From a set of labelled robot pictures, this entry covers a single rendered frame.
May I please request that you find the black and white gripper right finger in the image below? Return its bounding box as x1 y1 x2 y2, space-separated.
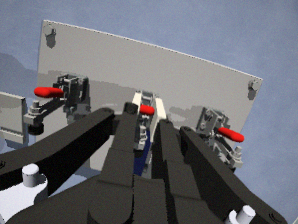
150 98 288 224

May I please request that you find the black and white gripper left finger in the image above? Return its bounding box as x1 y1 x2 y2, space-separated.
0 93 142 224

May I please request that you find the dark blue rectangular block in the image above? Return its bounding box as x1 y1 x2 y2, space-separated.
133 128 151 176

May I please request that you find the grey fixture plate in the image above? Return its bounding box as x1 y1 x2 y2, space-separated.
36 20 263 142

